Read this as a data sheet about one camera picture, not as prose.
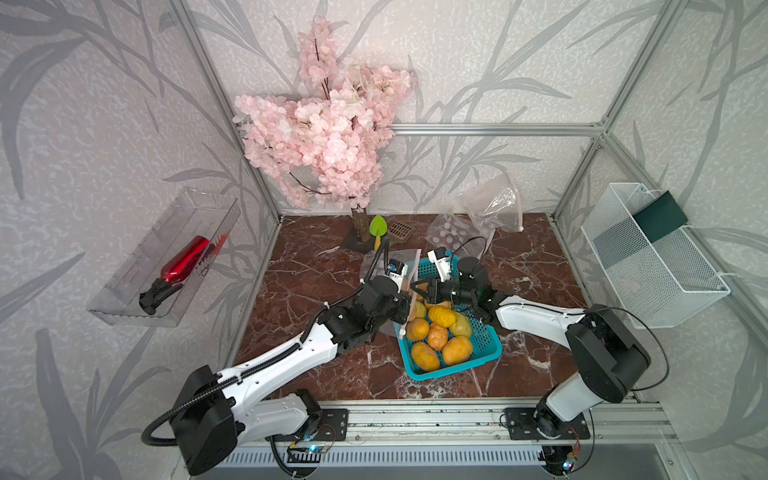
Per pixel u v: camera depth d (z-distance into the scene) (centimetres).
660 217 70
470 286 68
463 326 87
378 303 57
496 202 112
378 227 116
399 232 112
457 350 80
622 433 72
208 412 39
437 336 83
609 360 45
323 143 61
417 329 82
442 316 84
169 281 62
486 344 82
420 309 89
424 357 80
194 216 79
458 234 114
